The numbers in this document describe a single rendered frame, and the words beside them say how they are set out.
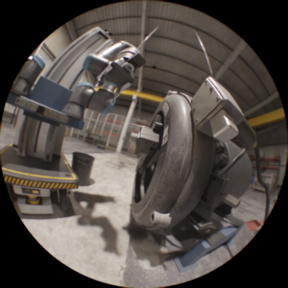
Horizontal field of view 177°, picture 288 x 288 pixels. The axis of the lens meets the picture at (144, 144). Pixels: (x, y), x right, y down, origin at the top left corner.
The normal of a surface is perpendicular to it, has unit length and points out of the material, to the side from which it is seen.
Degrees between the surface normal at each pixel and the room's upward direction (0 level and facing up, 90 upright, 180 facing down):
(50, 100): 90
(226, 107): 158
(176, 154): 86
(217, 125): 90
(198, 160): 84
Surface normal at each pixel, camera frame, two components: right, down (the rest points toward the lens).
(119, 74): -0.01, 0.91
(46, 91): 0.83, 0.19
